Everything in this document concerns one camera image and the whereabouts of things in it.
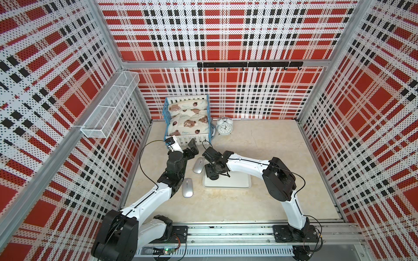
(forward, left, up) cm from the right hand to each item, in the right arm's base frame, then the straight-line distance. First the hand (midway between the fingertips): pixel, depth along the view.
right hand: (214, 169), depth 92 cm
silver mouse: (+4, +9, -2) cm, 10 cm away
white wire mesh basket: (+21, +64, +19) cm, 70 cm away
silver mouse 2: (-10, +14, -1) cm, 17 cm away
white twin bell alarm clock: (+30, -7, +4) cm, 31 cm away
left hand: (+7, +12, +17) cm, 22 cm away
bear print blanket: (+29, +19, +7) cm, 36 cm away
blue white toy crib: (+19, +7, +3) cm, 21 cm away
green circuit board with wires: (-38, +19, -1) cm, 42 cm away
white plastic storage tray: (-5, -13, -3) cm, 15 cm away
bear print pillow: (+41, +21, +13) cm, 48 cm away
